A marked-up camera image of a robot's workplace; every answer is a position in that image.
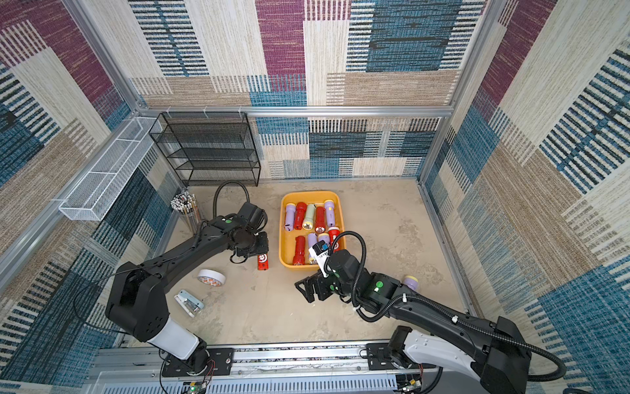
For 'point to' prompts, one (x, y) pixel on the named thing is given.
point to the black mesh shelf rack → (208, 148)
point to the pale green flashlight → (309, 217)
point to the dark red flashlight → (300, 214)
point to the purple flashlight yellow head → (312, 239)
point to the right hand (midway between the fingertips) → (312, 281)
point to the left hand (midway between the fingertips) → (267, 249)
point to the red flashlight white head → (262, 262)
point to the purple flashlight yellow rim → (324, 236)
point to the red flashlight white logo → (333, 232)
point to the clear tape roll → (211, 277)
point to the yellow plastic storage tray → (287, 239)
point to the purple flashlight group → (330, 208)
